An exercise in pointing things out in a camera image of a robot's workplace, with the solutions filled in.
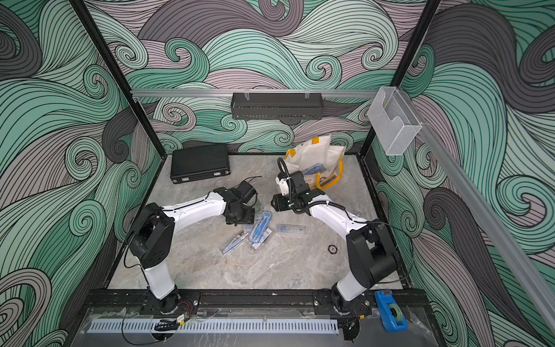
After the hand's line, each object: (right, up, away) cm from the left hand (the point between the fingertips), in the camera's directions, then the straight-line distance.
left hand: (247, 218), depth 89 cm
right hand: (+11, +7, -2) cm, 13 cm away
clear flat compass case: (+18, -5, +1) cm, 19 cm away
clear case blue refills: (+5, -5, -2) cm, 8 cm away
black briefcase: (-29, +25, +24) cm, 45 cm away
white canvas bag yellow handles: (+36, +25, +23) cm, 50 cm away
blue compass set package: (+8, 0, +4) cm, 9 cm away
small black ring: (+35, -12, -4) cm, 37 cm away
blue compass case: (+34, +21, +21) cm, 45 cm away
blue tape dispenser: (+49, -26, -22) cm, 59 cm away
